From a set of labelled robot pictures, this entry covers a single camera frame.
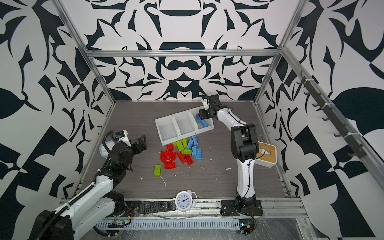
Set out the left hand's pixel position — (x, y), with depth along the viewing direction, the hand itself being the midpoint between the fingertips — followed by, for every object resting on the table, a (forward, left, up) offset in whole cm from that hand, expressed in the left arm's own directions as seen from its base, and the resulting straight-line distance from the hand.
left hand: (137, 136), depth 82 cm
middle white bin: (+18, -25, -14) cm, 34 cm away
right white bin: (+12, -34, -11) cm, 38 cm away
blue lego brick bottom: (+23, -34, -11) cm, 43 cm away
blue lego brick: (+18, -38, -13) cm, 44 cm away
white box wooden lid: (-12, -71, -10) cm, 73 cm away
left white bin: (+13, -13, -14) cm, 23 cm away
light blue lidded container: (-3, +23, -12) cm, 26 cm away
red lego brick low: (-12, -17, -14) cm, 25 cm away
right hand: (+21, -37, -5) cm, 43 cm away
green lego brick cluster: (+1, -24, -13) cm, 27 cm away
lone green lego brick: (-14, -10, -16) cm, 23 cm away
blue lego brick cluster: (-5, -32, -13) cm, 35 cm away
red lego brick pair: (-8, -26, -14) cm, 31 cm away
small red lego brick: (0, -16, -14) cm, 21 cm away
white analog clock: (-30, -26, -13) cm, 41 cm away
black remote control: (-32, -12, -14) cm, 37 cm away
